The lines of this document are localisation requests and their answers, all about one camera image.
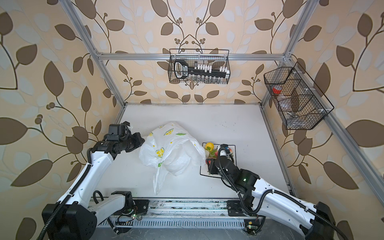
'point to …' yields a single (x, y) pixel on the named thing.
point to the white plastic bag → (169, 148)
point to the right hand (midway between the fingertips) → (208, 163)
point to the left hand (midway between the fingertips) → (145, 138)
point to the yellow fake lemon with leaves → (210, 147)
